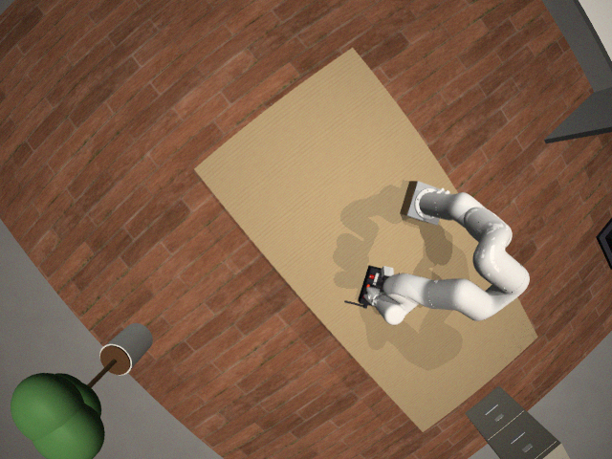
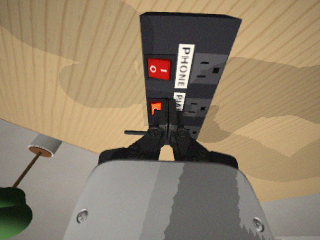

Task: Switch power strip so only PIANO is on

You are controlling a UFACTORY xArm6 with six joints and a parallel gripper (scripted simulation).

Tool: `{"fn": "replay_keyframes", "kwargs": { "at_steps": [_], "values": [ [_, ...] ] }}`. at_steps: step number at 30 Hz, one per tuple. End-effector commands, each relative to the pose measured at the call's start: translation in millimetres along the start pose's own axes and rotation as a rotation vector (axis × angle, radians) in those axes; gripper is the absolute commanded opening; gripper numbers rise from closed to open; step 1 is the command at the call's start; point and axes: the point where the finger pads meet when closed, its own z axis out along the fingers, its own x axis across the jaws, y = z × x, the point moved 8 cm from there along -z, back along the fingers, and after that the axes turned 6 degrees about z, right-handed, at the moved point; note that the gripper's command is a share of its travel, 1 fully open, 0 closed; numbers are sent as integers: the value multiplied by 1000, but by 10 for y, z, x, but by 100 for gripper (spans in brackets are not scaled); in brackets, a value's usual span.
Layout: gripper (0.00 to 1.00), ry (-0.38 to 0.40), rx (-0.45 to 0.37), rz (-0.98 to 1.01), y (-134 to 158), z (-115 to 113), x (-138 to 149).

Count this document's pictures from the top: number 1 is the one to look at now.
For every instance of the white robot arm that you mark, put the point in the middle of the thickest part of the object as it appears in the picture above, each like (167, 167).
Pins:
(489, 259)

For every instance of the black power strip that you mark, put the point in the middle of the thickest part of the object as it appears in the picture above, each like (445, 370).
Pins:
(373, 276)

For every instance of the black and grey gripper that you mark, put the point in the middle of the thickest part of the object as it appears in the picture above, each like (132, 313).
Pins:
(372, 293)

